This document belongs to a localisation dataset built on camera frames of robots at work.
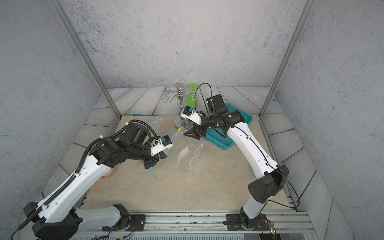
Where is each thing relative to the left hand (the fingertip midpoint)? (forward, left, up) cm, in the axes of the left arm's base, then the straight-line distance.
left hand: (166, 155), depth 66 cm
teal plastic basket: (+19, -29, -18) cm, 39 cm away
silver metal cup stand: (+44, -4, 0) cm, 44 cm away
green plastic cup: (+52, -11, -10) cm, 54 cm away
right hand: (+12, -10, +5) cm, 16 cm away
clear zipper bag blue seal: (+7, -8, -11) cm, 15 cm away
